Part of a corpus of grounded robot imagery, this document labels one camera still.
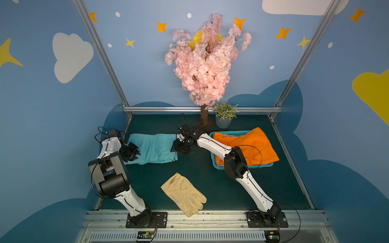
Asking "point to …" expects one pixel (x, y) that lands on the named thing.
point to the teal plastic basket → (234, 133)
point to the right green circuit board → (272, 236)
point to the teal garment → (153, 148)
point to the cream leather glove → (188, 197)
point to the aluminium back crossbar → (198, 109)
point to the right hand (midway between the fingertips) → (175, 149)
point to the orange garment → (255, 146)
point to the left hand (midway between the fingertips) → (138, 153)
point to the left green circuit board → (145, 234)
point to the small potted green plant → (225, 112)
